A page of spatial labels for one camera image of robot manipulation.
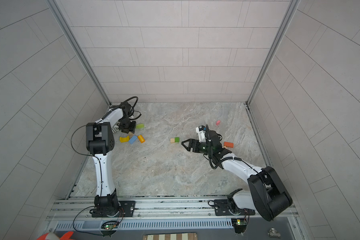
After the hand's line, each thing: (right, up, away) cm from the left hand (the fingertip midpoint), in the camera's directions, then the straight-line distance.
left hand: (134, 128), depth 103 cm
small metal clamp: (+74, -42, -39) cm, 94 cm away
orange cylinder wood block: (+7, -6, -7) cm, 12 cm away
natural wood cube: (0, -3, -7) cm, 8 cm away
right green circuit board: (+61, -42, -35) cm, 82 cm away
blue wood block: (+2, -7, -9) cm, 11 cm away
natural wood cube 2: (+27, -8, -7) cm, 29 cm away
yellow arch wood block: (-3, -7, -9) cm, 11 cm away
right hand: (+36, -8, -22) cm, 43 cm away
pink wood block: (+59, +4, +1) cm, 59 cm away
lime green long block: (+4, +1, -2) cm, 5 cm away
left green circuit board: (+3, -40, -39) cm, 56 cm away
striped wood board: (+38, -42, -40) cm, 70 cm away
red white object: (-19, -41, -43) cm, 62 cm away
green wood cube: (+30, -7, -7) cm, 31 cm away
